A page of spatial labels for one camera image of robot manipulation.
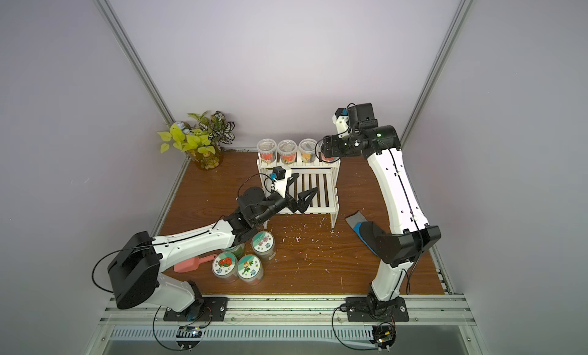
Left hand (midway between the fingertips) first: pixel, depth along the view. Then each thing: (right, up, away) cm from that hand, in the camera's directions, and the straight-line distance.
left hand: (310, 183), depth 70 cm
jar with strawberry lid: (-28, -28, +5) cm, 40 cm away
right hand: (+8, +14, +4) cm, 17 cm away
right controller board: (+23, -48, 0) cm, 53 cm away
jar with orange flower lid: (-20, -29, +5) cm, 35 cm away
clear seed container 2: (0, +11, +6) cm, 13 cm away
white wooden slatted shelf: (-3, -2, +2) cm, 4 cm away
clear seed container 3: (+6, +8, +10) cm, 14 cm away
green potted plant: (-46, +17, +27) cm, 56 cm away
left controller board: (-39, -50, +3) cm, 64 cm away
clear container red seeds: (-14, +11, +5) cm, 19 cm away
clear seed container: (-7, +11, +5) cm, 14 cm away
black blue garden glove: (+28, -24, +19) cm, 42 cm away
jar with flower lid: (-17, -22, +10) cm, 29 cm away
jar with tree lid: (-26, -25, +12) cm, 38 cm away
